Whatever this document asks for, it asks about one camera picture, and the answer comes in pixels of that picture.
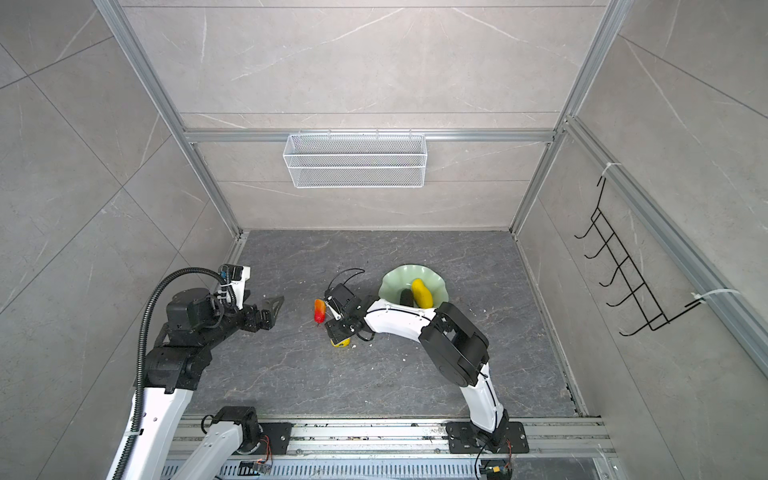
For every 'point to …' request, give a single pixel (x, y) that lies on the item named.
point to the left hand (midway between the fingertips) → (263, 289)
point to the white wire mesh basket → (355, 161)
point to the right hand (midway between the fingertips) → (337, 327)
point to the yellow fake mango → (421, 294)
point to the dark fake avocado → (406, 297)
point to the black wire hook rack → (621, 252)
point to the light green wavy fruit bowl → (401, 277)
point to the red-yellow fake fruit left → (320, 309)
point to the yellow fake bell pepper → (344, 343)
